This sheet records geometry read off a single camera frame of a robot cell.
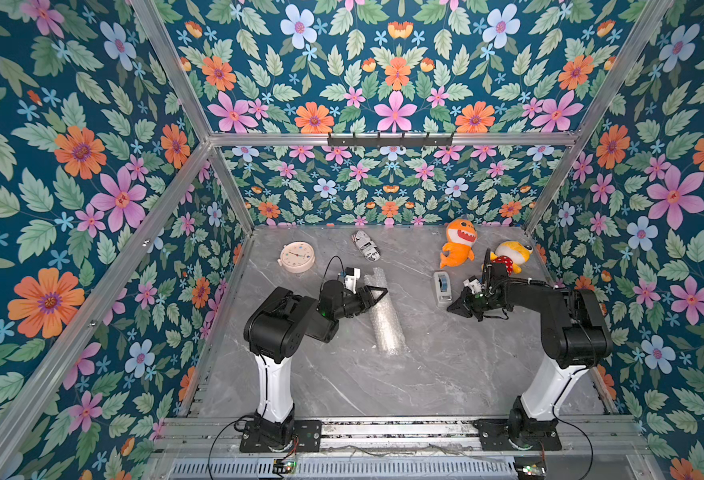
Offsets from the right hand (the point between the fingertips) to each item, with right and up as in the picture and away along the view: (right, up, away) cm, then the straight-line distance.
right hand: (455, 304), depth 96 cm
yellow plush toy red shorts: (+23, +16, +9) cm, 29 cm away
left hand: (-22, +4, -5) cm, 23 cm away
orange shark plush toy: (+6, +23, +12) cm, 27 cm away
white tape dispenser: (-4, +7, +3) cm, 8 cm away
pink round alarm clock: (-55, +15, +12) cm, 58 cm away
